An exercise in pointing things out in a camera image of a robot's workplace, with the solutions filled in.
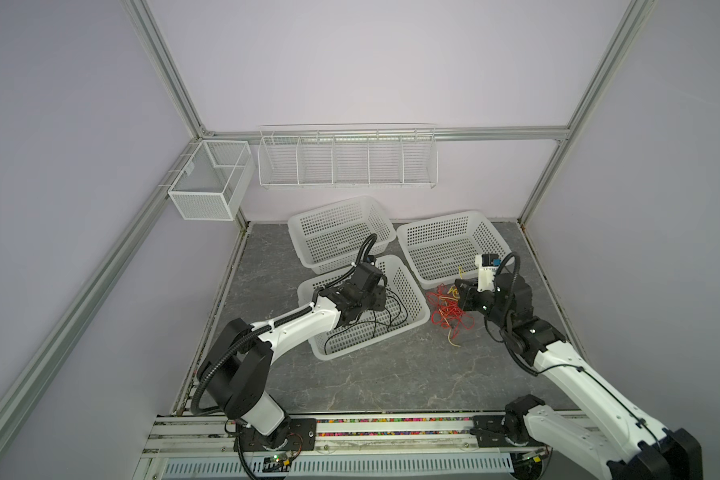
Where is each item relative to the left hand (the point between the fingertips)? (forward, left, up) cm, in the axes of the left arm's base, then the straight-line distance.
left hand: (381, 295), depth 87 cm
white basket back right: (+25, -26, -11) cm, 38 cm away
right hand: (-2, -20, +9) cm, 22 cm away
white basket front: (-8, +9, -11) cm, 16 cm away
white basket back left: (+33, +17, -11) cm, 39 cm away
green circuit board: (-38, +29, -13) cm, 49 cm away
